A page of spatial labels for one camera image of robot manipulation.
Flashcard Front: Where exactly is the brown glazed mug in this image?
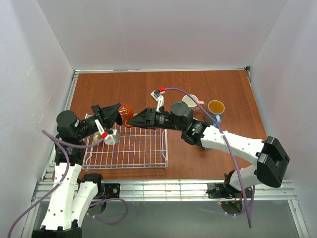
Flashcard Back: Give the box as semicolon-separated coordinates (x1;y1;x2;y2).
118;103;134;128

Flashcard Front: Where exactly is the beige round mug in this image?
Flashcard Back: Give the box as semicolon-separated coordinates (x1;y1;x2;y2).
93;132;103;144

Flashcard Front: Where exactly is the pink faceted mug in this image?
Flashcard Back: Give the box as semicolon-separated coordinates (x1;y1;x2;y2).
182;94;205;112

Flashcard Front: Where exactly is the tall blue patterned mug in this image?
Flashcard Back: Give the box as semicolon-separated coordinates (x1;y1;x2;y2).
204;100;225;127

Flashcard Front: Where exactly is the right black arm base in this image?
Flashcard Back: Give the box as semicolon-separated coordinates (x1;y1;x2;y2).
206;168;257;199

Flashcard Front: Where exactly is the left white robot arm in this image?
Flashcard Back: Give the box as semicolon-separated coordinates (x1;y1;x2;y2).
32;103;123;238

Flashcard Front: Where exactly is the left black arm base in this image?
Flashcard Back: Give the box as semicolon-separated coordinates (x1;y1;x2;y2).
99;183;121;199

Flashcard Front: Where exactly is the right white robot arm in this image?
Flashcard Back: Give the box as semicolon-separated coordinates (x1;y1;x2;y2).
127;101;290;190

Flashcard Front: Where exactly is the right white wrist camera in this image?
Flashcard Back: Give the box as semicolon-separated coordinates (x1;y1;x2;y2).
151;87;165;112

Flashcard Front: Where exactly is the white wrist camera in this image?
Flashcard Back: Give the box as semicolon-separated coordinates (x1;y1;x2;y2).
151;87;165;112
95;120;120;145

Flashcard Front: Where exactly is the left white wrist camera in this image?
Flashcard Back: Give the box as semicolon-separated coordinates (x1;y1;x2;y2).
95;120;120;145

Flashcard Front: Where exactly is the white wire dish rack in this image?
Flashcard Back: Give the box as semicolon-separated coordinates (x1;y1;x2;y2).
82;124;168;171

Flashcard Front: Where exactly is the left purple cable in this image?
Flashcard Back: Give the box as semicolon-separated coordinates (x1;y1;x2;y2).
7;129;129;238

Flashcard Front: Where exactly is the purple cable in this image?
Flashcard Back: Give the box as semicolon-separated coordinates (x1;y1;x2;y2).
7;129;129;238
164;87;256;229

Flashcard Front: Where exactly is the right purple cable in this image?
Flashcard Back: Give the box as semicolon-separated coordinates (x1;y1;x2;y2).
164;87;256;229

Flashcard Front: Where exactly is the aluminium front rail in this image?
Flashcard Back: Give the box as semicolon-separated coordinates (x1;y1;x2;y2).
31;178;298;203

